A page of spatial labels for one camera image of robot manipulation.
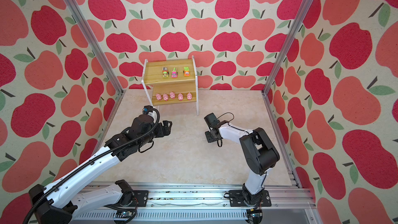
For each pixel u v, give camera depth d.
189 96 0.93
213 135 0.71
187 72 0.82
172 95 0.95
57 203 0.39
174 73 0.82
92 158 0.46
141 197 0.75
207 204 0.73
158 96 0.93
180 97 0.94
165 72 0.82
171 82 0.82
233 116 1.10
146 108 0.65
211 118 0.78
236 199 0.73
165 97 0.93
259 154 0.47
